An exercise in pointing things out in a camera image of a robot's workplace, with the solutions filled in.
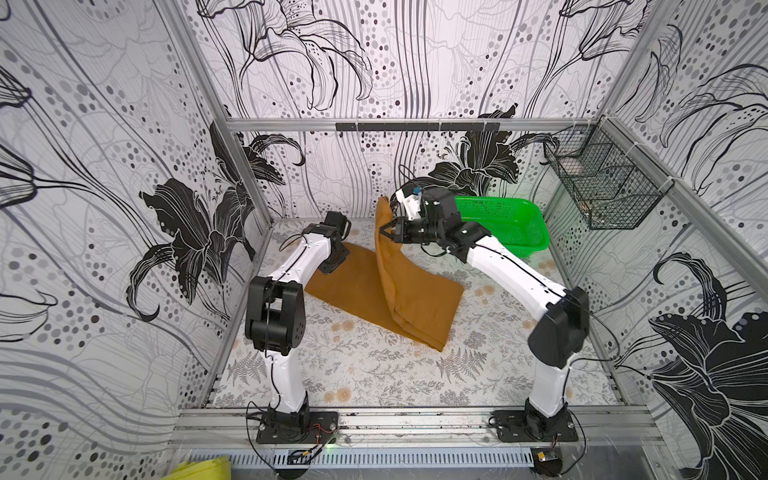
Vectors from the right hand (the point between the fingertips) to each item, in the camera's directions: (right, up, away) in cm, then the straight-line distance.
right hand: (385, 227), depth 78 cm
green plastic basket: (+52, +4, +36) cm, 63 cm away
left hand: (-16, -11, +17) cm, 26 cm away
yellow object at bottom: (-35, -52, -16) cm, 65 cm away
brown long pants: (+1, -16, +1) cm, 16 cm away
